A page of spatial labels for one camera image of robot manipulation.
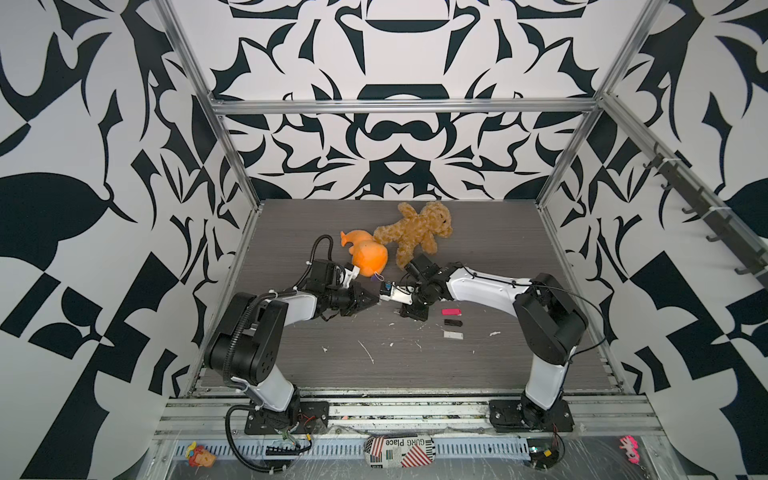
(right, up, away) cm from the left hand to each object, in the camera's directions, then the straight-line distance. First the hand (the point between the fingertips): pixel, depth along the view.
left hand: (376, 296), depth 89 cm
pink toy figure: (+60, -31, -19) cm, 70 cm away
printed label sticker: (+6, -31, -21) cm, 37 cm away
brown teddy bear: (+13, +20, +15) cm, 28 cm away
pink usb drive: (+23, -5, +3) cm, 24 cm away
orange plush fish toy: (-2, +11, +5) cm, 13 cm away
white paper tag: (+23, -11, -1) cm, 26 cm away
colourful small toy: (-39, -31, -22) cm, 54 cm away
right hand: (+8, -3, +2) cm, 9 cm away
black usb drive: (+23, -8, +1) cm, 24 cm away
